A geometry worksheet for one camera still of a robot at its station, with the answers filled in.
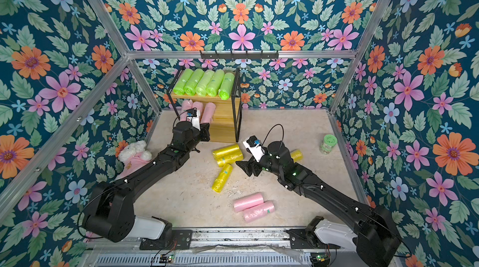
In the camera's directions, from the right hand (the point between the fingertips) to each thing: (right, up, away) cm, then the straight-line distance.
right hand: (243, 154), depth 73 cm
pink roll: (-30, +22, +19) cm, 42 cm away
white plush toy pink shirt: (-53, -3, +15) cm, 55 cm away
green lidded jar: (+43, +3, +20) cm, 47 cm away
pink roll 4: (0, -22, +6) cm, 23 cm away
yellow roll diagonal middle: (-11, -13, +14) cm, 22 cm away
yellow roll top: (-7, -1, +25) cm, 26 cm away
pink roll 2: (-24, +22, +20) cm, 38 cm away
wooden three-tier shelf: (-13, +11, +39) cm, 43 cm away
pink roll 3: (-18, +18, +17) cm, 31 cm away
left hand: (-16, +13, +11) cm, 24 cm away
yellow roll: (-11, -6, +19) cm, 23 cm away
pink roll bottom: (+6, -25, +3) cm, 26 cm away
